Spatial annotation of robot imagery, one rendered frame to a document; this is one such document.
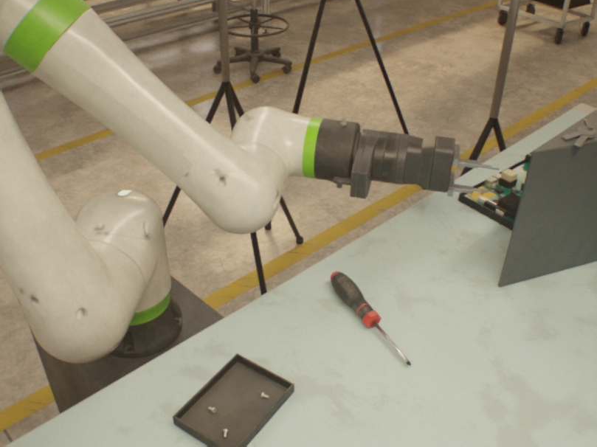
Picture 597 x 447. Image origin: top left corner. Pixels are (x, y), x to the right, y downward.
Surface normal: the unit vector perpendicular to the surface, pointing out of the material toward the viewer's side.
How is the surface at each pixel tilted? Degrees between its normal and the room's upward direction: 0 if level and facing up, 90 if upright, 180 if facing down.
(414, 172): 90
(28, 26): 78
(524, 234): 90
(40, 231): 74
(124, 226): 19
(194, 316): 0
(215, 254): 0
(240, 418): 0
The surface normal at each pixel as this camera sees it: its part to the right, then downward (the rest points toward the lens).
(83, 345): 0.30, 0.54
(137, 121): 0.06, 0.44
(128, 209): 0.18, -0.79
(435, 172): -0.26, 0.56
